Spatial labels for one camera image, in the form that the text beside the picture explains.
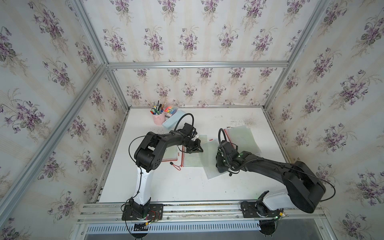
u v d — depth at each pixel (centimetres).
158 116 101
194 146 87
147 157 54
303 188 43
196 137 94
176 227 76
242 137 104
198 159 91
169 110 118
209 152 95
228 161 66
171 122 107
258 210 66
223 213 73
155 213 72
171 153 93
